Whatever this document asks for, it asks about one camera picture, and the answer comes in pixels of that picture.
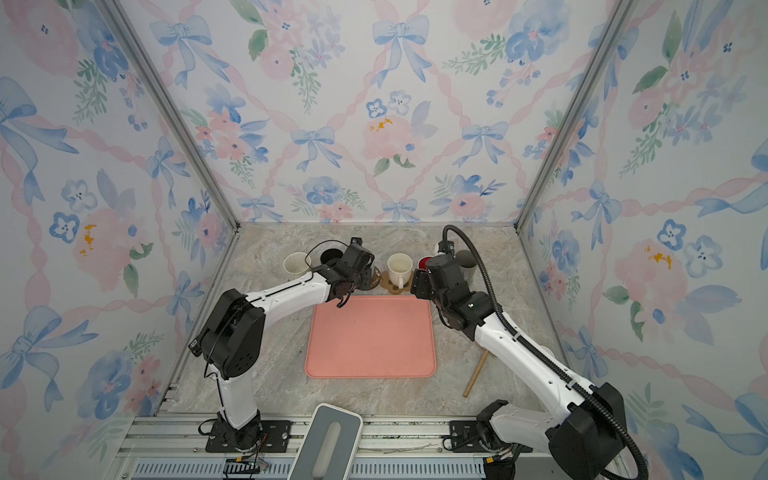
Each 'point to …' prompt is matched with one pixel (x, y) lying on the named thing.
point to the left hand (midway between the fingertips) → (366, 271)
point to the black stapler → (195, 347)
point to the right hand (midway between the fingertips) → (427, 273)
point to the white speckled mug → (294, 263)
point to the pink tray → (371, 337)
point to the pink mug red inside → (422, 263)
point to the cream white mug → (400, 267)
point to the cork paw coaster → (394, 289)
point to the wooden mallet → (476, 373)
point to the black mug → (330, 254)
